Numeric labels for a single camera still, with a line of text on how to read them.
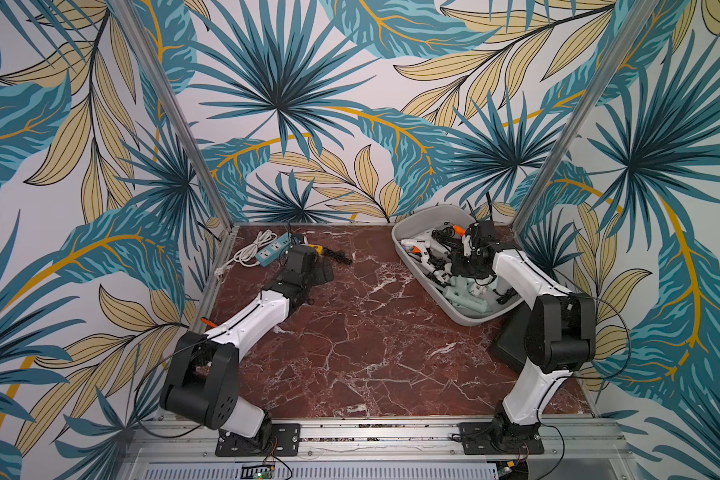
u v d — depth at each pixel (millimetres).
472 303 922
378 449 733
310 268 697
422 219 1143
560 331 495
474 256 705
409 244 1064
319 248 1099
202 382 428
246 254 1070
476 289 946
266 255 1065
